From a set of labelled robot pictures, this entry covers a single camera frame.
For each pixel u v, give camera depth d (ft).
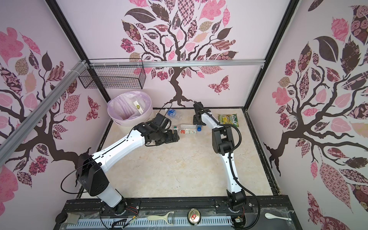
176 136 2.39
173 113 3.60
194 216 2.03
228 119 3.61
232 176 2.12
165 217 2.28
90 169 1.37
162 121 2.08
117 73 3.11
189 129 3.32
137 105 2.95
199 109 2.81
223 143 2.15
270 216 2.33
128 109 3.20
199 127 3.41
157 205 2.49
